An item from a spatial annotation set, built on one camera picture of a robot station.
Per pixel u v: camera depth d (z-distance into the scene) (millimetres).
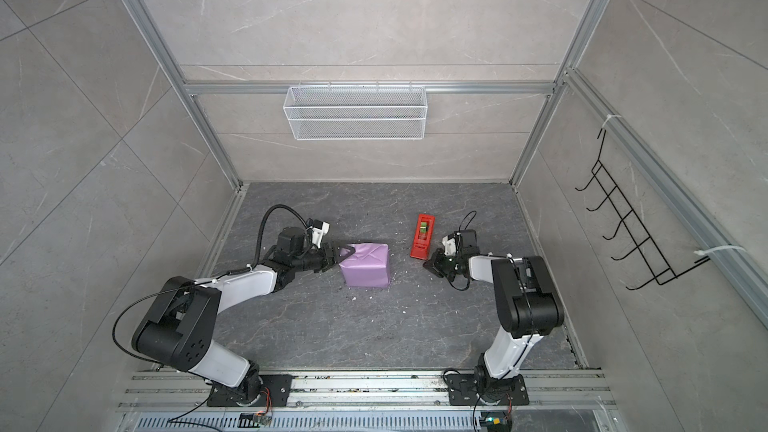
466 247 782
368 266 823
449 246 921
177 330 446
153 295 464
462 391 729
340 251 815
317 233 837
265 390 730
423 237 980
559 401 746
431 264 854
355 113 1013
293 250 720
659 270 591
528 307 463
